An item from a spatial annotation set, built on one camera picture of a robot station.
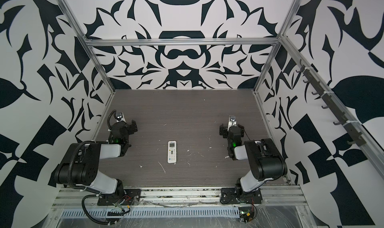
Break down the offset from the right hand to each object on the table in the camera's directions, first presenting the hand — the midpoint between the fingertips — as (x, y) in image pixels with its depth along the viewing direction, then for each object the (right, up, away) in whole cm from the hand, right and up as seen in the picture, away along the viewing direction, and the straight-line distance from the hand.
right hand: (233, 123), depth 94 cm
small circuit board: (0, -40, -23) cm, 46 cm away
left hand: (-67, +2, -2) cm, 67 cm away
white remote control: (-37, -16, -7) cm, 41 cm away
